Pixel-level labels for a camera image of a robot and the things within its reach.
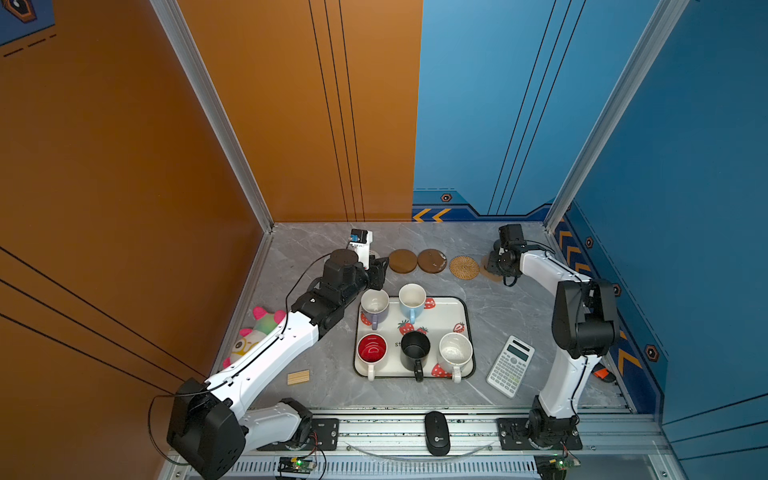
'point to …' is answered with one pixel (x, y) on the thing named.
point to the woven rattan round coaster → (464, 267)
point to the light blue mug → (412, 299)
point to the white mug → (456, 355)
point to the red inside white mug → (372, 349)
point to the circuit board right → (555, 466)
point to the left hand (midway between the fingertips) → (383, 256)
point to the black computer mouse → (437, 433)
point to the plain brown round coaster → (402, 261)
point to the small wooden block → (298, 377)
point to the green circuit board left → (295, 464)
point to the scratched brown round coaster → (431, 261)
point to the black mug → (414, 353)
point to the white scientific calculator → (509, 367)
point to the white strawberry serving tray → (441, 315)
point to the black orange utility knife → (603, 373)
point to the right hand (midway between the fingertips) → (495, 265)
